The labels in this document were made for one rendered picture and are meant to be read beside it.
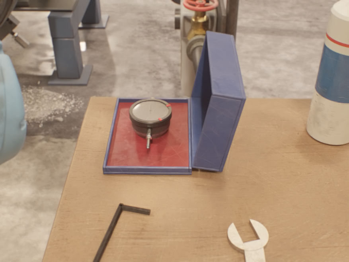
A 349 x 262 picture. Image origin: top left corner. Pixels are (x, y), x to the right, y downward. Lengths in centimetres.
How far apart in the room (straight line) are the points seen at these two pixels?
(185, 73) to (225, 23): 23
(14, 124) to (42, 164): 91
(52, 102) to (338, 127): 114
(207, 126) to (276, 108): 20
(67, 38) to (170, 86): 39
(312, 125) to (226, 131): 16
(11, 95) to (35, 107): 115
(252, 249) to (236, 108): 15
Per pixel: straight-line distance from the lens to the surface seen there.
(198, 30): 99
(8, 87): 45
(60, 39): 165
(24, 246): 116
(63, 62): 169
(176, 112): 68
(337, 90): 61
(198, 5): 97
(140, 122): 61
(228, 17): 94
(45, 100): 163
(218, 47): 61
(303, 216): 55
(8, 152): 48
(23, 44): 145
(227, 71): 56
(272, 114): 70
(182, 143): 62
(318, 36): 211
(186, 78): 113
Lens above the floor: 86
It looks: 37 degrees down
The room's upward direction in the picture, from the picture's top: straight up
